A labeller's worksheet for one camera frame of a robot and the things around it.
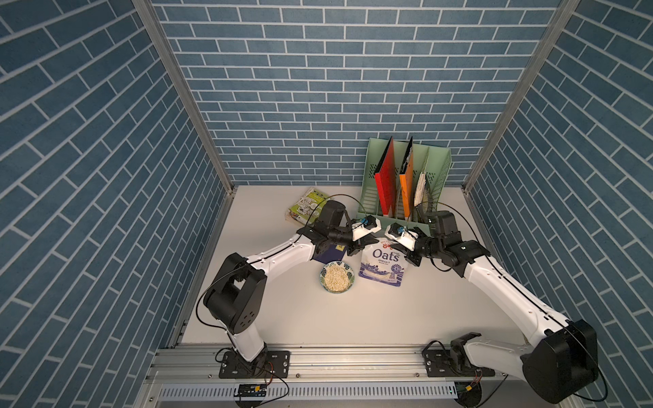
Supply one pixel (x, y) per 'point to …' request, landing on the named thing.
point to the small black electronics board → (252, 390)
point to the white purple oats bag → (383, 262)
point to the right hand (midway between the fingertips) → (397, 241)
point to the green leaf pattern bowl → (337, 277)
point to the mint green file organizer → (434, 161)
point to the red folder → (386, 181)
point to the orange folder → (406, 179)
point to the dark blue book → (327, 253)
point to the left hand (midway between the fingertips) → (381, 240)
